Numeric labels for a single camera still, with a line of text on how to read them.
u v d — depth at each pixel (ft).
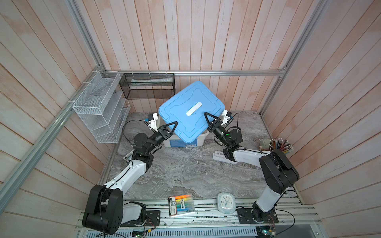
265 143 3.20
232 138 2.12
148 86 3.41
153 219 2.40
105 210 1.33
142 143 1.88
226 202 2.50
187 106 2.49
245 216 2.40
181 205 2.50
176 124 2.30
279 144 2.83
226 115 2.45
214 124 2.30
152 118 2.21
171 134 2.25
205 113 2.40
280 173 1.58
